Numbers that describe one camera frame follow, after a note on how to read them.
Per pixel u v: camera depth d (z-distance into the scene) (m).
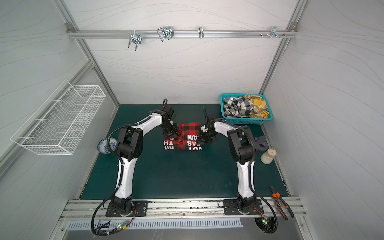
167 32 0.76
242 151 0.56
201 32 0.78
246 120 1.01
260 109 1.04
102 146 0.93
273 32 0.76
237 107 1.09
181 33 0.80
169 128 0.88
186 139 0.96
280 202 0.75
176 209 0.75
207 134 0.86
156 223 0.70
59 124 0.68
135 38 0.80
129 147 0.59
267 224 0.72
